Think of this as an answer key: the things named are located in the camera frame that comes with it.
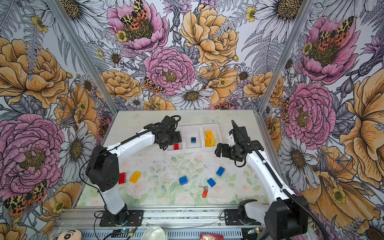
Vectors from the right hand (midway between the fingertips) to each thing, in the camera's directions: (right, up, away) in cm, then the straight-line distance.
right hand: (223, 156), depth 80 cm
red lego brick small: (-27, +3, +18) cm, 32 cm away
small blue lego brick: (-16, +6, +22) cm, 28 cm away
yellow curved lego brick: (-3, +5, +21) cm, 22 cm away
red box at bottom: (-10, -32, -14) cm, 36 cm away
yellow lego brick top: (-6, +10, +24) cm, 26 cm away
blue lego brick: (-21, -15, +5) cm, 27 cm away
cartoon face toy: (-67, -29, -16) cm, 75 cm away
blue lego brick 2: (-6, -15, +5) cm, 17 cm away
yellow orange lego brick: (-7, +6, +19) cm, 21 cm away
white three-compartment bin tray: (-14, +7, +23) cm, 28 cm away
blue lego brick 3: (0, -11, +9) cm, 14 cm away
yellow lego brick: (-49, -13, +6) cm, 51 cm away
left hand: (-27, +5, +10) cm, 29 cm away
